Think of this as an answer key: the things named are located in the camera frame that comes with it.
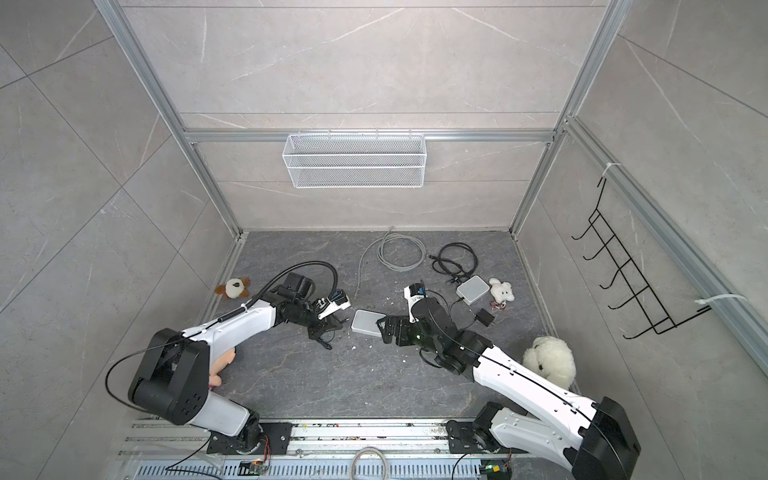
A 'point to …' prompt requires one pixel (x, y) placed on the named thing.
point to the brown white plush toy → (234, 288)
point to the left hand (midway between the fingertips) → (337, 316)
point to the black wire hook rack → (654, 312)
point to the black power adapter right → (484, 317)
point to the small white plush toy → (501, 293)
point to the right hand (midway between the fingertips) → (391, 320)
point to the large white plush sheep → (552, 358)
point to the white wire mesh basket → (355, 161)
